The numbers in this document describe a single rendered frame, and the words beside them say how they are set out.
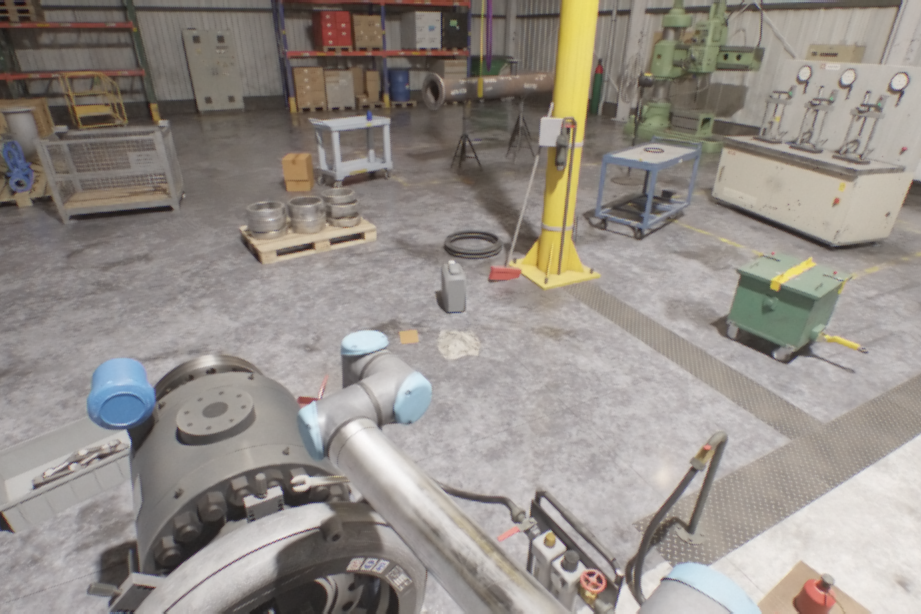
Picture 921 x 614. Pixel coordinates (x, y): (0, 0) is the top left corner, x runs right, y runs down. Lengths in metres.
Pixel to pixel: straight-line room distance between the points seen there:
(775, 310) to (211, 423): 3.35
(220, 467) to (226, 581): 0.40
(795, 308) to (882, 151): 3.36
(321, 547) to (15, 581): 1.80
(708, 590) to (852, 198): 5.78
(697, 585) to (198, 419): 1.34
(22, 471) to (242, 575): 2.26
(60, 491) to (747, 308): 4.03
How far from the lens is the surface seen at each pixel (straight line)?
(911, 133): 6.75
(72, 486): 2.94
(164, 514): 1.56
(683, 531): 2.57
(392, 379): 0.90
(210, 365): 2.07
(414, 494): 0.72
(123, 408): 1.73
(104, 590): 1.30
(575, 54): 4.20
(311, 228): 5.27
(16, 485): 3.28
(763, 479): 2.98
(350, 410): 0.85
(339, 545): 1.23
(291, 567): 1.21
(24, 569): 2.86
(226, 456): 1.54
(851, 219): 6.43
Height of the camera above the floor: 1.89
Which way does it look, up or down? 28 degrees down
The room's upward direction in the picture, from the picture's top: 1 degrees clockwise
